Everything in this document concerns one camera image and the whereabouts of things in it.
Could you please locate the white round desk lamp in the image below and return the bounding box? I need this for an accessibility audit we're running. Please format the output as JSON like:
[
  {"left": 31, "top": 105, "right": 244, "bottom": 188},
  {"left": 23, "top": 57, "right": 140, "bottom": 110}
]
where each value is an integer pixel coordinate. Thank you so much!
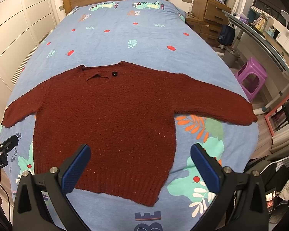
[{"left": 280, "top": 10, "right": 289, "bottom": 37}]

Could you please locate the wooden drawer cabinet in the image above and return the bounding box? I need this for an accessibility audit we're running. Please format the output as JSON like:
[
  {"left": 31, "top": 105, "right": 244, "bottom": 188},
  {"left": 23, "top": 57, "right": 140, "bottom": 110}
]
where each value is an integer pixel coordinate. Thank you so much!
[{"left": 186, "top": 0, "right": 231, "bottom": 47}]

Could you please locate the long grey desk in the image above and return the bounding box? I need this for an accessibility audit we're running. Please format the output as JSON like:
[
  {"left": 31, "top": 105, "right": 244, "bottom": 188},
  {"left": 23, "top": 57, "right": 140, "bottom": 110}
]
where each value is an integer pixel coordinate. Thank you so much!
[{"left": 222, "top": 10, "right": 289, "bottom": 115}]

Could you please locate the dark navy tote bag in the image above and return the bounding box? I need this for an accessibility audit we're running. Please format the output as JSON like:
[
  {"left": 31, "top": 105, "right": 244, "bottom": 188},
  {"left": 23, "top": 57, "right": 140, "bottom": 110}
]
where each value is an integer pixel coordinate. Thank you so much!
[{"left": 218, "top": 23, "right": 235, "bottom": 46}]

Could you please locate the purple plastic stool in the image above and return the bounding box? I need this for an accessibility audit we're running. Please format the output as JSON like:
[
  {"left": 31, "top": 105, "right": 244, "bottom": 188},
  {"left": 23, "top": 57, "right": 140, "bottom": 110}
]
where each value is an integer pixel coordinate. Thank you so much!
[{"left": 235, "top": 57, "right": 267, "bottom": 102}]

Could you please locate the red framed panel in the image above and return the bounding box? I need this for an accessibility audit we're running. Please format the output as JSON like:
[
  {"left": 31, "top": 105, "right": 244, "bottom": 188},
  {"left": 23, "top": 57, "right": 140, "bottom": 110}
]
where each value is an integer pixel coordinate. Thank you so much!
[{"left": 265, "top": 94, "right": 289, "bottom": 137}]

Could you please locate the dark red knit sweater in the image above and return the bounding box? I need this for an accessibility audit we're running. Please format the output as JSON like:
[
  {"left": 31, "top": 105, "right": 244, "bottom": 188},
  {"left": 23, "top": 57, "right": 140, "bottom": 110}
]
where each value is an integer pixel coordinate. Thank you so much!
[{"left": 2, "top": 61, "right": 257, "bottom": 207}]

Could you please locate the grey waste bin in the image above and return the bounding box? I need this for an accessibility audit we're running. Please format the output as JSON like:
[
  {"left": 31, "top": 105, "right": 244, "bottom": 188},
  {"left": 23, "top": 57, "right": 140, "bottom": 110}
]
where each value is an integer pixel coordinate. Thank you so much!
[{"left": 222, "top": 46, "right": 240, "bottom": 68}]

